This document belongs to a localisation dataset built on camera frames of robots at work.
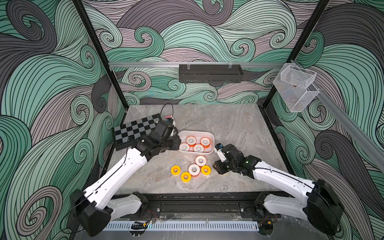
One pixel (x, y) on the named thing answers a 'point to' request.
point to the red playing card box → (168, 116)
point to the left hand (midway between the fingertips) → (178, 139)
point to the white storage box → (198, 134)
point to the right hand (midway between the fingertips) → (217, 164)
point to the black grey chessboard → (125, 134)
